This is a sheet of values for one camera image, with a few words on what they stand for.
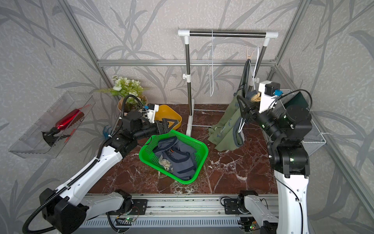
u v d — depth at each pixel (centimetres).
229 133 67
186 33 63
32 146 60
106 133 107
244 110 45
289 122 34
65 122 65
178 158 80
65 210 37
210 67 99
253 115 44
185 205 75
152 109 64
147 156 89
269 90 38
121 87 89
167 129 62
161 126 62
